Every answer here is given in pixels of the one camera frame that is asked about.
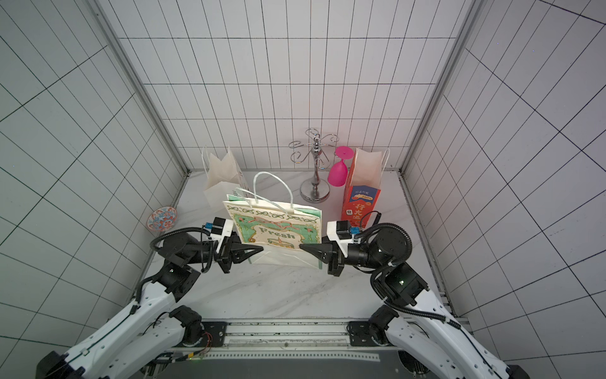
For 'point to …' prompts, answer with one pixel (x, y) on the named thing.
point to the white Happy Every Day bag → (224, 178)
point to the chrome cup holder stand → (316, 189)
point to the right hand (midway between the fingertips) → (301, 240)
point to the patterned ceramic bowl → (162, 219)
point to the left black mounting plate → (215, 334)
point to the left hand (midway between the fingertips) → (259, 249)
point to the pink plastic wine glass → (338, 173)
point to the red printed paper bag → (368, 172)
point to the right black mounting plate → (360, 334)
